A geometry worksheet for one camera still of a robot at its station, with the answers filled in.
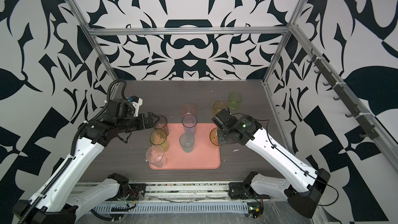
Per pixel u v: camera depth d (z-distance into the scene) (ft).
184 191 2.49
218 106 3.25
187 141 2.84
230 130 1.67
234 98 3.29
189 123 2.95
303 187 1.25
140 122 2.08
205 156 2.90
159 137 2.78
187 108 3.32
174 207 2.33
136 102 2.15
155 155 2.74
